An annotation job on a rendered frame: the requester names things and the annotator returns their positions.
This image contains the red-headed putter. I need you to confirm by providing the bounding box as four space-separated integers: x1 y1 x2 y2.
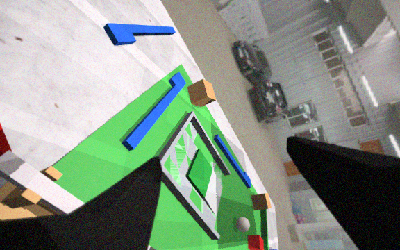
0 123 84 215

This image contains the blue long bar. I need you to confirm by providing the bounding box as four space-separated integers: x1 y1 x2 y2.
122 72 186 151
103 23 175 46
214 135 251 188

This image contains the tan cube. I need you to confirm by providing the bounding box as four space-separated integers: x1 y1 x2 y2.
251 193 272 210
187 79 216 107

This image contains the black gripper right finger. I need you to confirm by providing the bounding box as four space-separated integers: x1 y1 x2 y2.
287 136 400 250

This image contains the red cube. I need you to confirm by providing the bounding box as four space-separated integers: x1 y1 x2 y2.
248 235 264 250

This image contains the white golf ball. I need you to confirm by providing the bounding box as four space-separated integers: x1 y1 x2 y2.
236 217 250 232

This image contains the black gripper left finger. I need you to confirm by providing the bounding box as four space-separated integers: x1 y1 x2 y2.
0 157 162 250

